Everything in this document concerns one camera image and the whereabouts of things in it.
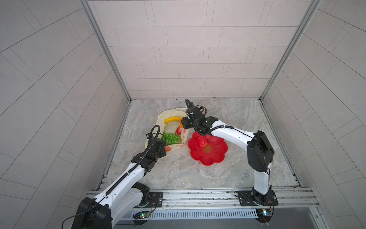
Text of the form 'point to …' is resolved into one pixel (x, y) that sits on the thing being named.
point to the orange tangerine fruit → (181, 125)
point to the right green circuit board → (264, 215)
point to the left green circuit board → (141, 214)
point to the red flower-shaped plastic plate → (213, 152)
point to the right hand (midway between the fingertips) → (183, 120)
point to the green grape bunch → (171, 138)
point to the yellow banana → (172, 119)
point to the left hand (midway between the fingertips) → (164, 146)
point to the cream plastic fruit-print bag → (169, 128)
